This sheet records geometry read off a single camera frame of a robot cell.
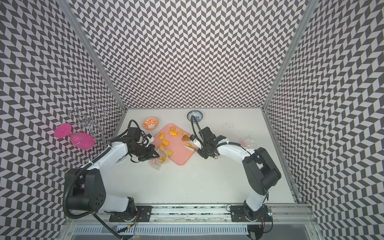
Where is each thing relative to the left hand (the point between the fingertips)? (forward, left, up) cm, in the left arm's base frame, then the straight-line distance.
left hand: (158, 157), depth 84 cm
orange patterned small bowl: (+29, +13, -6) cm, 33 cm away
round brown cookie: (+25, -4, -6) cm, 26 cm away
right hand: (+5, -26, -4) cm, 26 cm away
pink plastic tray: (+17, -5, -8) cm, 20 cm away
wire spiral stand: (+21, +42, +10) cm, 48 cm away
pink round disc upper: (+1, +38, +24) cm, 45 cm away
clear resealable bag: (-3, 0, -1) cm, 3 cm away
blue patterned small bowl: (+37, -22, -5) cm, 44 cm away
